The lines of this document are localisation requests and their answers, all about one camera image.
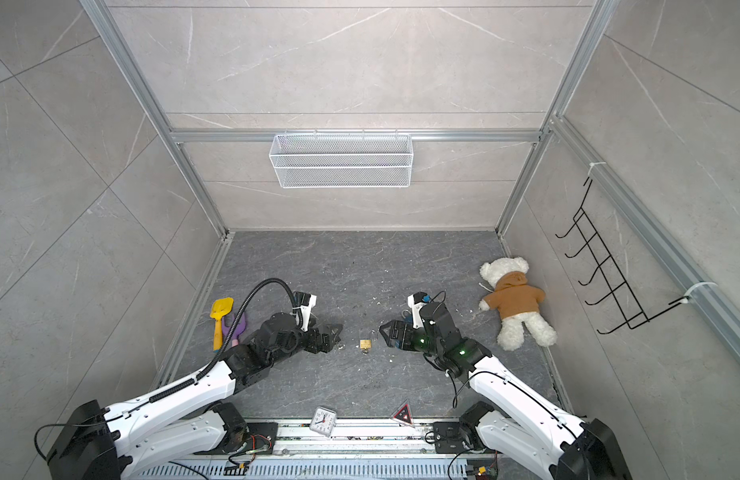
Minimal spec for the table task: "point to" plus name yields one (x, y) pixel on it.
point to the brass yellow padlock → (365, 344)
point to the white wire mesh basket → (342, 161)
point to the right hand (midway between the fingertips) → (391, 328)
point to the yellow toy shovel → (220, 309)
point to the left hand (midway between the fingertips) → (330, 318)
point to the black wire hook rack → (620, 291)
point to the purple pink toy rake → (239, 328)
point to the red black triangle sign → (404, 414)
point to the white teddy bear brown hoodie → (517, 302)
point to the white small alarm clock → (323, 421)
